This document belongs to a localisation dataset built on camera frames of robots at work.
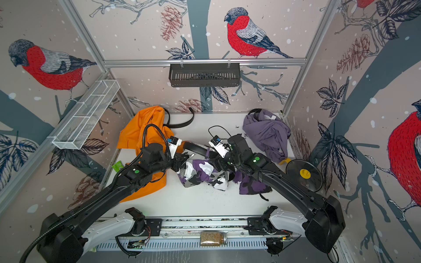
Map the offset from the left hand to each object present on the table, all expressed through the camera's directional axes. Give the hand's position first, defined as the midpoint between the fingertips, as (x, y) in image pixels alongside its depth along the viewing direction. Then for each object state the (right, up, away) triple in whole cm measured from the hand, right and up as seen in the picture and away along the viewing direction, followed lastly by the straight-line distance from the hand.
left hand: (190, 153), depth 76 cm
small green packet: (-46, -10, +18) cm, 50 cm away
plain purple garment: (+46, +10, +24) cm, 53 cm away
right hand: (+12, 0, +1) cm, 12 cm away
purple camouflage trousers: (+2, -8, -1) cm, 9 cm away
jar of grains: (+11, -34, -9) cm, 37 cm away
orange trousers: (-32, +12, +20) cm, 40 cm away
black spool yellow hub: (+55, -10, 0) cm, 56 cm away
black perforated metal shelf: (+5, +47, +29) cm, 56 cm away
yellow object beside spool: (+49, -5, +8) cm, 50 cm away
